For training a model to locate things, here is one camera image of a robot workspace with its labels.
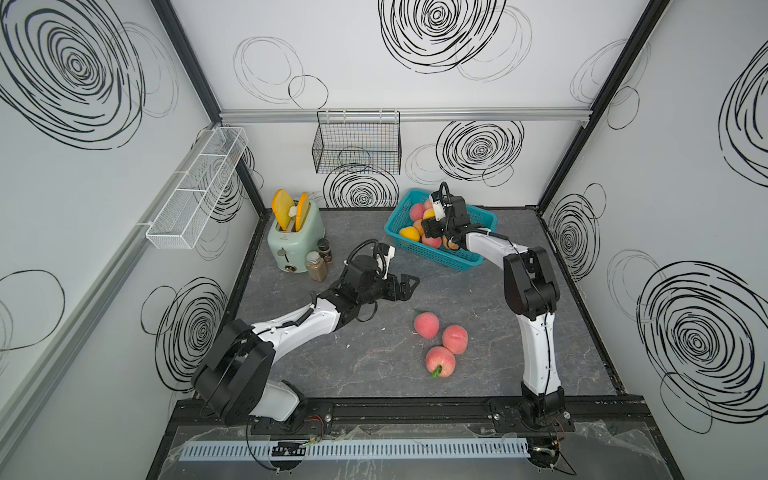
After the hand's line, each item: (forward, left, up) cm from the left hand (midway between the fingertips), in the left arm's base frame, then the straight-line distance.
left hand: (407, 280), depth 82 cm
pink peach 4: (+35, -4, -8) cm, 37 cm away
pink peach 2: (-13, -13, -9) cm, 20 cm away
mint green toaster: (+12, +36, -3) cm, 38 cm away
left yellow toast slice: (+23, +40, +6) cm, 46 cm away
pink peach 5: (+20, -9, -8) cm, 24 cm away
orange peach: (+27, -5, -7) cm, 29 cm away
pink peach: (-8, -6, -10) cm, 14 cm away
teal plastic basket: (+11, -17, -4) cm, 20 cm away
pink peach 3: (-18, -9, -8) cm, 22 cm away
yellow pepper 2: (+28, -8, -1) cm, 29 cm away
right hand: (+29, -11, -4) cm, 31 cm away
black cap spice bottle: (+15, +27, -7) cm, 31 cm away
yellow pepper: (+25, -2, -9) cm, 27 cm away
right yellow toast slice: (+20, +33, +6) cm, 39 cm away
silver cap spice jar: (+9, +28, -8) cm, 31 cm away
